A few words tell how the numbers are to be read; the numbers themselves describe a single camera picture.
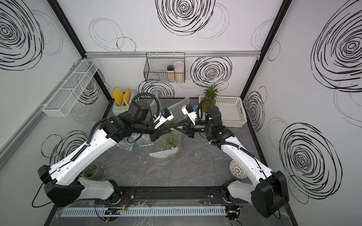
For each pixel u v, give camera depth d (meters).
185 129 0.63
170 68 0.85
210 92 0.98
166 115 0.55
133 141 0.55
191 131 0.59
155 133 0.57
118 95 0.96
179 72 0.85
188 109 0.59
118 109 0.93
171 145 0.75
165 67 0.89
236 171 0.81
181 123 0.63
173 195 0.75
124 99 0.93
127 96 0.93
